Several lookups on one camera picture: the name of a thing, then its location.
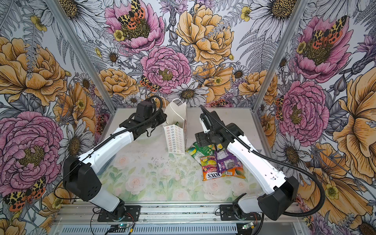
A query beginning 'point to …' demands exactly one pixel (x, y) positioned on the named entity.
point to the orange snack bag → (236, 172)
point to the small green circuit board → (123, 225)
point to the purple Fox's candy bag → (225, 160)
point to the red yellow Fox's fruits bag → (209, 164)
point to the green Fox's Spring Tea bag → (178, 125)
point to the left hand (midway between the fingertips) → (167, 119)
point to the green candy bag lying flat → (197, 152)
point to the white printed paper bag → (175, 129)
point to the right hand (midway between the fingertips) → (204, 141)
